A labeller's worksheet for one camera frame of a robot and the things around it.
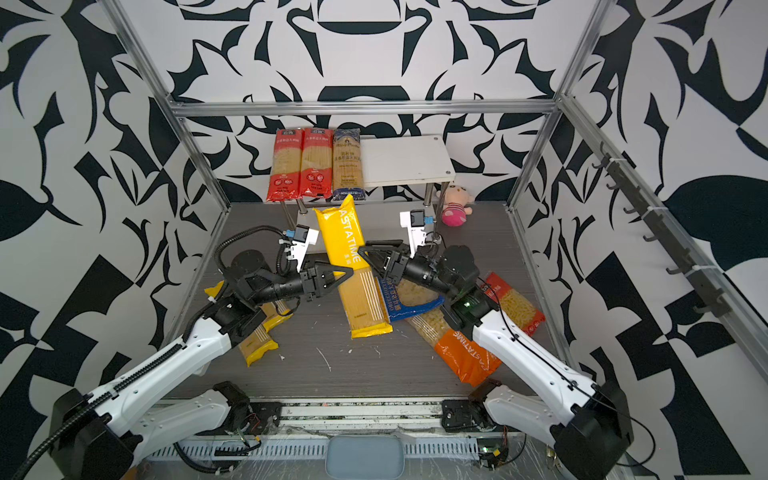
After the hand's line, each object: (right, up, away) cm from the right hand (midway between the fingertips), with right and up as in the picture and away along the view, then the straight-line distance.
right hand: (366, 250), depth 60 cm
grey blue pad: (-1, -47, +8) cm, 48 cm away
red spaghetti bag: (-14, +22, +20) cm, 32 cm away
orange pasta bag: (+25, -29, +22) cm, 44 cm away
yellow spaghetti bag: (-1, -9, +3) cm, 10 cm away
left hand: (-3, -3, +1) cm, 4 cm away
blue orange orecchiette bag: (+11, -16, +32) cm, 37 cm away
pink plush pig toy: (+30, +15, +53) cm, 63 cm away
